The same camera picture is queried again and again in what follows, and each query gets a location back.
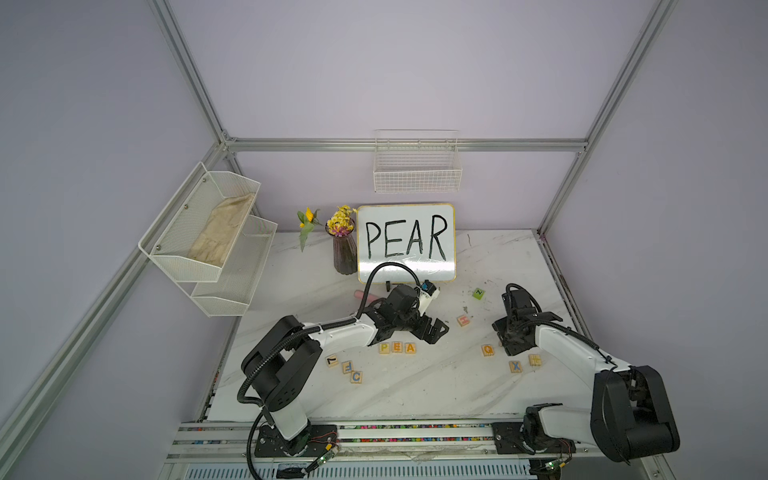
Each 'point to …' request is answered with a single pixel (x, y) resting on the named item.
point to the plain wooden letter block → (535, 360)
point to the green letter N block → (478, 293)
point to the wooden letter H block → (463, 320)
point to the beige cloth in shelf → (221, 229)
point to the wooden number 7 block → (331, 361)
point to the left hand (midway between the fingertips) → (434, 324)
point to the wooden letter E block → (397, 346)
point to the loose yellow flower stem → (307, 223)
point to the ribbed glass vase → (345, 254)
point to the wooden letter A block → (410, 348)
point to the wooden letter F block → (347, 367)
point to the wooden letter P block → (384, 348)
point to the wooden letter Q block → (488, 350)
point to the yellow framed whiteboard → (421, 236)
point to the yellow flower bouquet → (341, 224)
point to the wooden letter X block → (515, 367)
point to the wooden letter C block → (356, 377)
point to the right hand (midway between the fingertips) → (493, 332)
